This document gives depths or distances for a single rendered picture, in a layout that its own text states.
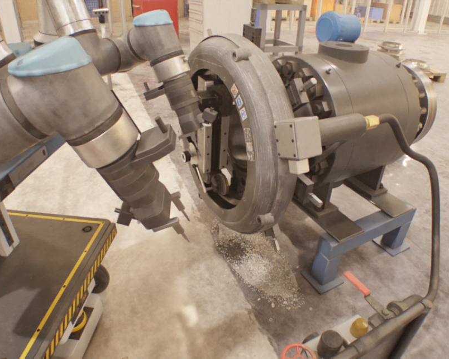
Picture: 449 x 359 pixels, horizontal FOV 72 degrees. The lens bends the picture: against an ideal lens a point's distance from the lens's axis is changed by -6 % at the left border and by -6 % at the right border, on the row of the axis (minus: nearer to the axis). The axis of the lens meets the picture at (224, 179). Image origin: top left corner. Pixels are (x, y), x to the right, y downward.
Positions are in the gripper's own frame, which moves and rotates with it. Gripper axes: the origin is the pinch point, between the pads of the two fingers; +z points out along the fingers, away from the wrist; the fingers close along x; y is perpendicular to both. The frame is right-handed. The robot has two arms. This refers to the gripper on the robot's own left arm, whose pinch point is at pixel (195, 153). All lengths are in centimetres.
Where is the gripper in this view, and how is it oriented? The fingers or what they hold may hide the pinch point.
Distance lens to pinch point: 90.1
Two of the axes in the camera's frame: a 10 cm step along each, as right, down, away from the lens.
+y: 9.0, -2.3, -3.6
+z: 3.4, 8.9, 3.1
